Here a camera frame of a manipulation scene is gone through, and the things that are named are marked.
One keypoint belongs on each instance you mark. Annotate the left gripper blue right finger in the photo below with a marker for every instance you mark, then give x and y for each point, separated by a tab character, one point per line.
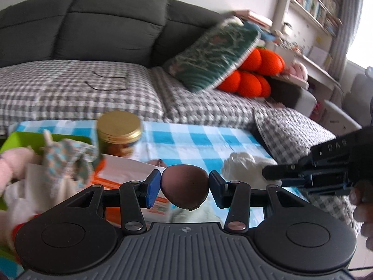
234	195

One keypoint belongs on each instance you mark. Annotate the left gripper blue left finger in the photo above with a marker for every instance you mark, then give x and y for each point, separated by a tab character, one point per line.
137	195

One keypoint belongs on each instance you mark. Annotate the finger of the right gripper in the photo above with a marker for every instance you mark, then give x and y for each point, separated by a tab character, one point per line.
285	172

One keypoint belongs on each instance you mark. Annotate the brown squishy egg toy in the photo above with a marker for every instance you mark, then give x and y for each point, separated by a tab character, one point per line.
185	186

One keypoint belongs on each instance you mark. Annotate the blue patterned fabric pouch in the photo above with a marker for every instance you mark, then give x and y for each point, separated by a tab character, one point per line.
68	165

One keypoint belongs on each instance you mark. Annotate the pink plush toy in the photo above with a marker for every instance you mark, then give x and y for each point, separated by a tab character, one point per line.
14	163

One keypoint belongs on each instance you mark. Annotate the person right hand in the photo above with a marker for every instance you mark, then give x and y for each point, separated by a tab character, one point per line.
363	212

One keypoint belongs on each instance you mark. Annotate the orange white tissue pack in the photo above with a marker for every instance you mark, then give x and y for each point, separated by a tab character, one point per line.
113	171

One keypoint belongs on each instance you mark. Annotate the grey checkered cushion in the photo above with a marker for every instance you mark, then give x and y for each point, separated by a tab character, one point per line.
289	136

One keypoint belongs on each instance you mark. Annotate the gold lid snack jar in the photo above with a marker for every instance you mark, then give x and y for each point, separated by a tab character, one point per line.
118	132

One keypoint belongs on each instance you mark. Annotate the orange red plush cushion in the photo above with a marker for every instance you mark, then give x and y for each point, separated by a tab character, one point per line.
249	80

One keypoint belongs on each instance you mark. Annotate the pink plush on desk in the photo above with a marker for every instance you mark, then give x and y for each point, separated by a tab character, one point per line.
297	69

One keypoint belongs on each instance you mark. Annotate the green plastic storage box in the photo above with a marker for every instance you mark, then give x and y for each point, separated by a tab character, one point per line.
36	141

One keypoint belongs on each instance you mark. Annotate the black eyeglasses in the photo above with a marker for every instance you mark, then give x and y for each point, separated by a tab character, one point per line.
107	82

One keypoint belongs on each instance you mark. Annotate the green branch pattern pillow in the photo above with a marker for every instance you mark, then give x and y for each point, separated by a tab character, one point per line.
214	56

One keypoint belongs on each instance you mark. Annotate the grey checkered sofa cover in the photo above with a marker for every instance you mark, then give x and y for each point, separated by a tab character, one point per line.
55	89

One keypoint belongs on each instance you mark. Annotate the white bookshelf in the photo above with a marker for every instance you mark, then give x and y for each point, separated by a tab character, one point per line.
326	24

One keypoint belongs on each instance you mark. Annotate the dark grey sofa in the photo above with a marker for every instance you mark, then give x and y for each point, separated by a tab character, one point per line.
144	32

